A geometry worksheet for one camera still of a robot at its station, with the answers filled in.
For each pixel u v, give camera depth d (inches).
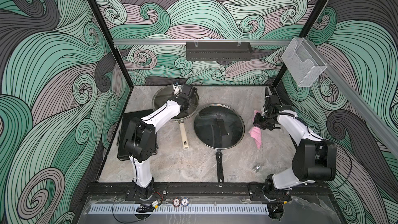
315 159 17.3
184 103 25.9
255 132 32.1
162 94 40.4
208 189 29.8
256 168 30.6
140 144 19.1
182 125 34.5
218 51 36.1
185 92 28.1
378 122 21.0
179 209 27.5
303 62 31.0
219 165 29.2
